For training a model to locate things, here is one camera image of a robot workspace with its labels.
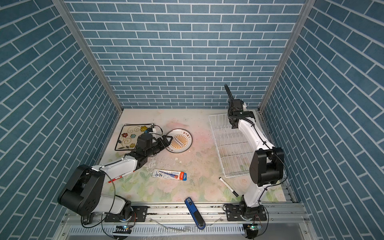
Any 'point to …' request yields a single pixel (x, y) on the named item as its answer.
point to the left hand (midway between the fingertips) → (170, 140)
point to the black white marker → (233, 191)
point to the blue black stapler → (195, 214)
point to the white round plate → (181, 141)
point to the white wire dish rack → (235, 151)
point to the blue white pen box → (169, 174)
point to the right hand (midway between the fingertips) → (252, 117)
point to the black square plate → (128, 137)
